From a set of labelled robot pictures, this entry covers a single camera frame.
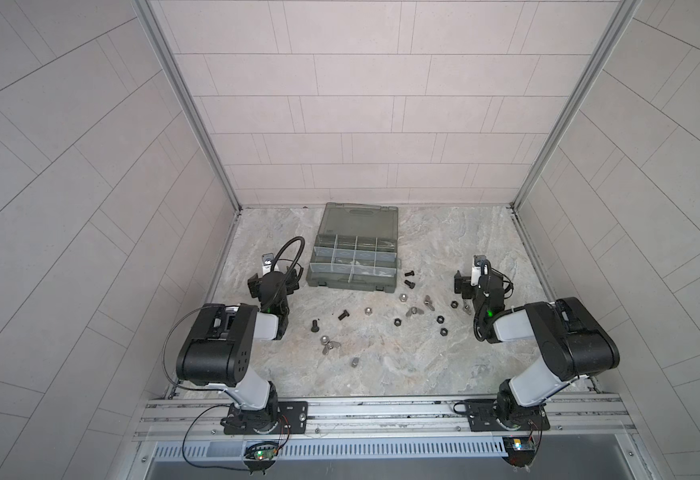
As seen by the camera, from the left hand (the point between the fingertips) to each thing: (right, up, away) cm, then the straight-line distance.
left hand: (279, 263), depth 93 cm
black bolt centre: (+21, -14, -5) cm, 26 cm away
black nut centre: (+37, -16, -7) cm, 41 cm away
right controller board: (+63, -40, -25) cm, 79 cm away
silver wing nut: (+47, -12, -2) cm, 48 cm away
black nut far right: (+55, -12, -3) cm, 56 cm away
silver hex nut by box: (+39, -10, -2) cm, 40 cm away
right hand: (+62, -2, +1) cm, 62 cm away
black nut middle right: (+49, -16, -6) cm, 52 cm away
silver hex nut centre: (+28, -14, -4) cm, 32 cm away
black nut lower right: (+50, -18, -8) cm, 54 cm away
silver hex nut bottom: (+24, -25, -14) cm, 38 cm away
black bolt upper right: (+43, -4, +3) cm, 43 cm away
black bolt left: (+13, -18, -9) cm, 23 cm away
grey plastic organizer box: (+24, +5, +6) cm, 25 cm away
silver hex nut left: (+16, -20, -10) cm, 27 cm away
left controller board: (+4, -39, -29) cm, 48 cm away
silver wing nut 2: (+17, -21, -12) cm, 30 cm away
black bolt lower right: (+42, -7, +1) cm, 42 cm away
